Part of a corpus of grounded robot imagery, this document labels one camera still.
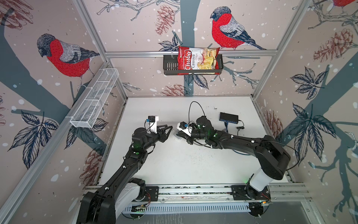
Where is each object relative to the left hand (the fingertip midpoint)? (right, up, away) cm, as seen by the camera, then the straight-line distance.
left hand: (169, 127), depth 76 cm
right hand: (+4, -6, +5) cm, 8 cm away
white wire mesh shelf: (-44, +7, -5) cm, 45 cm away
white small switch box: (+3, -3, +1) cm, 5 cm away
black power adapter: (+51, -4, +25) cm, 56 cm away
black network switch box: (+46, +2, +29) cm, 54 cm away
